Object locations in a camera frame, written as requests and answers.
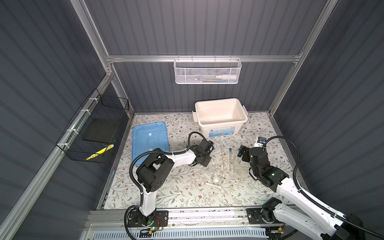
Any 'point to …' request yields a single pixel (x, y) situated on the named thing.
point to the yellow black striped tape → (101, 151)
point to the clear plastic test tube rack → (228, 164)
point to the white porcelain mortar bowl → (216, 180)
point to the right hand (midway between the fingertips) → (250, 148)
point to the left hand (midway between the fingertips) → (206, 158)
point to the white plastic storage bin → (220, 117)
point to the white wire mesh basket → (207, 70)
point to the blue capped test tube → (230, 158)
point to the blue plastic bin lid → (148, 137)
